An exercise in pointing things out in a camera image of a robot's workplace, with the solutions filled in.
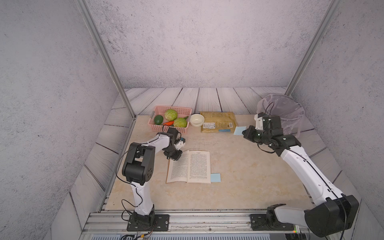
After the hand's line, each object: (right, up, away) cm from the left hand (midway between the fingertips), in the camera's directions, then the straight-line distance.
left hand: (178, 157), depth 97 cm
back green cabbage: (-8, +29, +17) cm, 34 cm away
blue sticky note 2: (+23, -9, -10) cm, 26 cm away
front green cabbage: (0, +23, +11) cm, 25 cm away
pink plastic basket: (0, +31, +22) cm, 38 cm away
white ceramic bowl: (+12, +25, +18) cm, 33 cm away
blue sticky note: (+35, +18, -14) cm, 42 cm away
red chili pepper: (-9, +22, +15) cm, 28 cm away
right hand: (+35, +18, -20) cm, 44 cm away
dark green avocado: (-17, +25, +16) cm, 34 cm away
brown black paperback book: (+9, -4, -6) cm, 11 cm away
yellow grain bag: (+28, +23, +18) cm, 41 cm away
